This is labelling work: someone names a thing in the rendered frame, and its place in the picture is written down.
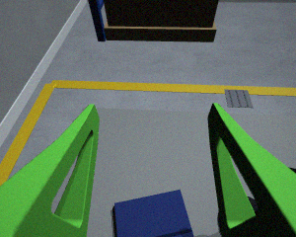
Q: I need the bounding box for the dark blue book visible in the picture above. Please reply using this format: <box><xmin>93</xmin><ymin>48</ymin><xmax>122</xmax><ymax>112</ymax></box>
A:
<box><xmin>114</xmin><ymin>190</ymin><xmax>194</xmax><ymax>237</ymax></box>

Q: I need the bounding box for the black microphone stand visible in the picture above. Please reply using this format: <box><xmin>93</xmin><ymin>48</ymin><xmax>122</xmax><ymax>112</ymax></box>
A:
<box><xmin>248</xmin><ymin>167</ymin><xmax>296</xmax><ymax>215</ymax></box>

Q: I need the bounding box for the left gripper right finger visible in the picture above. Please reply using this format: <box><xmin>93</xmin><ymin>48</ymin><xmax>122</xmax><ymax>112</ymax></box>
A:
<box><xmin>208</xmin><ymin>103</ymin><xmax>296</xmax><ymax>237</ymax></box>

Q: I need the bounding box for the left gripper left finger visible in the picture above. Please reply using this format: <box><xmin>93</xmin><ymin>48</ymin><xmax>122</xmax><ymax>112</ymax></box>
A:
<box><xmin>0</xmin><ymin>105</ymin><xmax>100</xmax><ymax>237</ymax></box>

